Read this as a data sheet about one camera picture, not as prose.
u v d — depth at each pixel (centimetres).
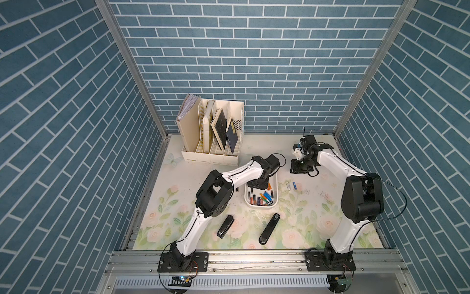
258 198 91
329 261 67
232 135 109
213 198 56
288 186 96
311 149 70
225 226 80
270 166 72
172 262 64
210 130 97
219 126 100
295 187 96
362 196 50
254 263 75
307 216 87
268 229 80
